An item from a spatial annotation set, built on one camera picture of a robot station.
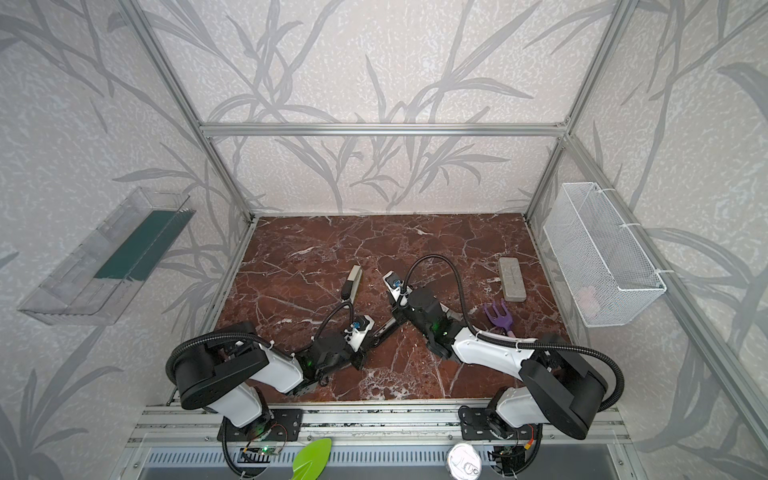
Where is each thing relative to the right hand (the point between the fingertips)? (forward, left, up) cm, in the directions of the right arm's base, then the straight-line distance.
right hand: (393, 279), depth 84 cm
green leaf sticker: (-41, +19, -14) cm, 47 cm away
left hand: (-10, +4, -12) cm, 16 cm away
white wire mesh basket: (-12, -46, +20) cm, 51 cm away
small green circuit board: (-39, +29, -14) cm, 51 cm away
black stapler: (-11, +4, -13) cm, 17 cm away
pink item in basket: (-10, -49, +6) cm, 50 cm away
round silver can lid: (-41, -16, -9) cm, 45 cm away
